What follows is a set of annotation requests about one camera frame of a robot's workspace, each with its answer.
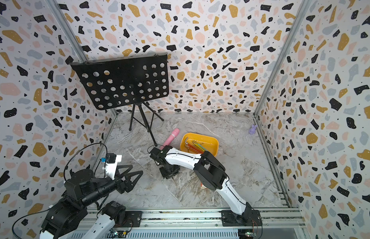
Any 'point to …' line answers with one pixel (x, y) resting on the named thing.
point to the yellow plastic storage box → (210, 144)
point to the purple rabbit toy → (252, 130)
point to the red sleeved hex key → (192, 147)
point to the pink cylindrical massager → (175, 132)
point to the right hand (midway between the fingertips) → (169, 176)
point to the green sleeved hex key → (200, 146)
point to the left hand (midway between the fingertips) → (138, 169)
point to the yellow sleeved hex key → (198, 146)
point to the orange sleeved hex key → (192, 149)
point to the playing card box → (203, 186)
